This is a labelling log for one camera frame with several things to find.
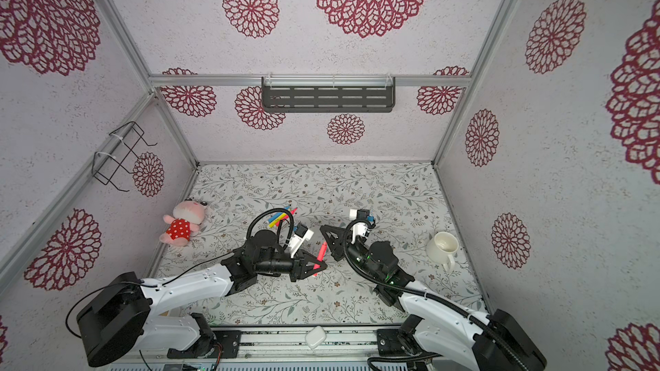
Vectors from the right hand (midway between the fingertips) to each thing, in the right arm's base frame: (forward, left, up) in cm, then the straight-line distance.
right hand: (320, 231), depth 72 cm
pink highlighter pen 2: (0, +7, +9) cm, 11 cm away
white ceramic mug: (+8, -42, -23) cm, 49 cm away
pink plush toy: (+14, +51, -15) cm, 55 cm away
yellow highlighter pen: (+3, +12, +1) cm, 13 cm away
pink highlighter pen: (-6, 0, -4) cm, 7 cm away
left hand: (-6, -1, -8) cm, 10 cm away
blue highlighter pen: (+20, +20, -22) cm, 36 cm away
